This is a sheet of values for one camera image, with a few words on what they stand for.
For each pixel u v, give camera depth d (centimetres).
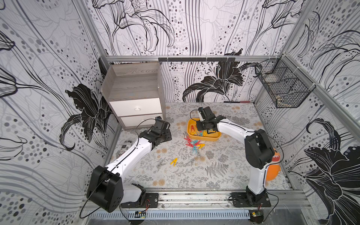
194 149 92
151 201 73
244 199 70
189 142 96
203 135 97
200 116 77
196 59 91
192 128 101
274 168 81
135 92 83
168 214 70
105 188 40
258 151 50
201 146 93
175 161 86
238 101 123
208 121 73
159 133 62
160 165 85
